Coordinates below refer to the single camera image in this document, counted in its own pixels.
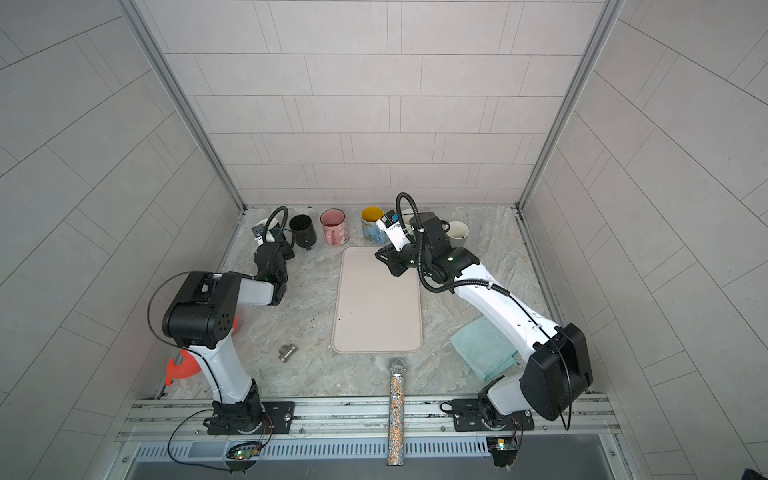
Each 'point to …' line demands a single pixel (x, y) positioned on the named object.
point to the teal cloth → (483, 348)
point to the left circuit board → (245, 454)
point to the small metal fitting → (286, 352)
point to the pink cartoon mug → (334, 225)
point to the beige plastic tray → (375, 311)
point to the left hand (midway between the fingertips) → (281, 228)
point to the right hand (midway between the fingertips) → (378, 253)
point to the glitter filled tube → (396, 412)
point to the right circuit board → (504, 449)
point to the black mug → (303, 231)
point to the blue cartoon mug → (371, 231)
